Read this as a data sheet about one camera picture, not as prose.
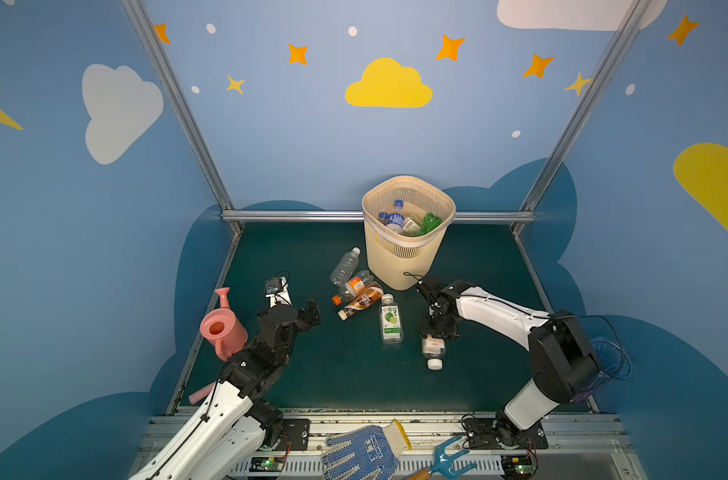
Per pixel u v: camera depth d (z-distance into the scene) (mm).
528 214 1173
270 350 539
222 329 802
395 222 950
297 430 749
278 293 612
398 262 869
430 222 941
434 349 852
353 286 982
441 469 699
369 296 955
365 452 718
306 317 663
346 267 1042
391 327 905
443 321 746
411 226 984
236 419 481
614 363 700
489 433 748
